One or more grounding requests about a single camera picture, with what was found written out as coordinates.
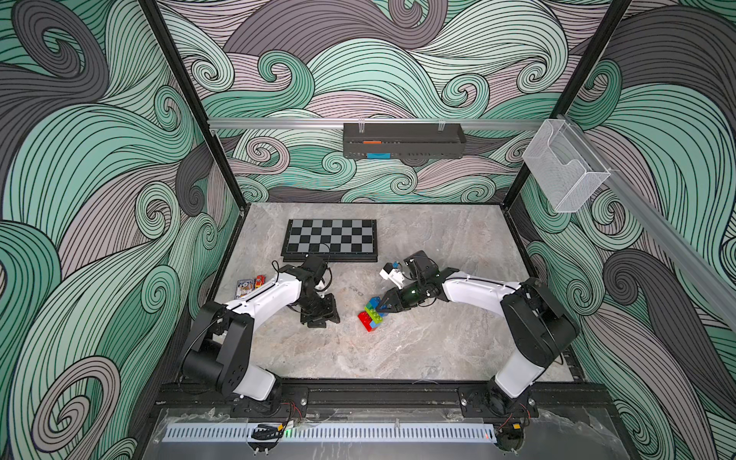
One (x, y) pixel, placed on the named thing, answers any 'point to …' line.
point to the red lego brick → (365, 320)
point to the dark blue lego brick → (375, 302)
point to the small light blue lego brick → (374, 325)
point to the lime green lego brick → (374, 314)
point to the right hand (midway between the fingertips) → (383, 308)
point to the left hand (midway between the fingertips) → (334, 320)
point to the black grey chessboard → (340, 240)
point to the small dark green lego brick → (384, 310)
